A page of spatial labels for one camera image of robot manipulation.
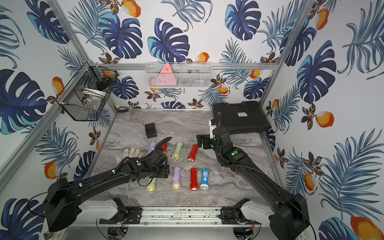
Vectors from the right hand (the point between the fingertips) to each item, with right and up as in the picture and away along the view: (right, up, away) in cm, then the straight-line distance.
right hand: (205, 134), depth 79 cm
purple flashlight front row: (-16, -28, +2) cm, 32 cm away
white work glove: (-47, -14, +18) cm, 52 cm away
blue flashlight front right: (0, -25, +4) cm, 26 cm away
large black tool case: (+32, +11, +30) cm, 45 cm away
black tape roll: (-64, +18, +42) cm, 78 cm away
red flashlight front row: (-6, -28, +3) cm, 29 cm away
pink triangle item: (-24, +33, +11) cm, 42 cm away
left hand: (-22, -19, +1) cm, 29 cm away
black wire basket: (-62, +22, -1) cm, 66 cm away
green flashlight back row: (-17, -14, +13) cm, 26 cm away
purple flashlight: (-34, -9, +19) cm, 39 cm away
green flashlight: (-29, -28, +2) cm, 41 cm away
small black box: (-36, +1, +24) cm, 43 cm away
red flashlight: (-7, -13, +16) cm, 21 cm away
